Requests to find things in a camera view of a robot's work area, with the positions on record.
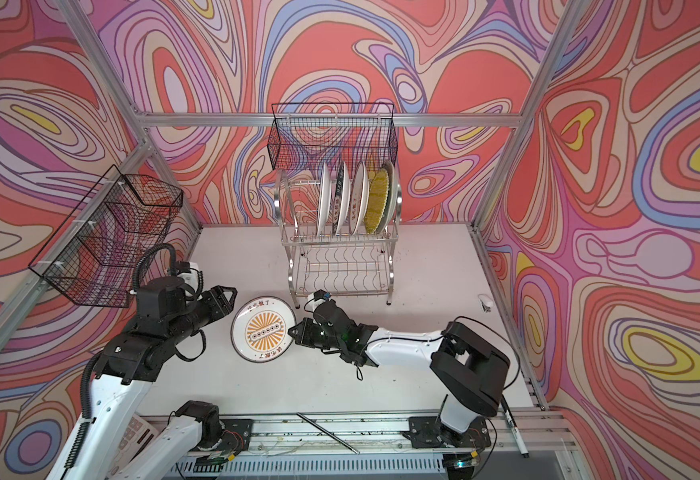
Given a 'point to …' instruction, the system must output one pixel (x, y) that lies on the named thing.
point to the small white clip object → (485, 303)
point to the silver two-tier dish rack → (320, 264)
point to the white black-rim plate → (325, 199)
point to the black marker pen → (513, 427)
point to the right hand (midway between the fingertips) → (290, 338)
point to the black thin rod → (328, 434)
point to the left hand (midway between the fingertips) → (234, 291)
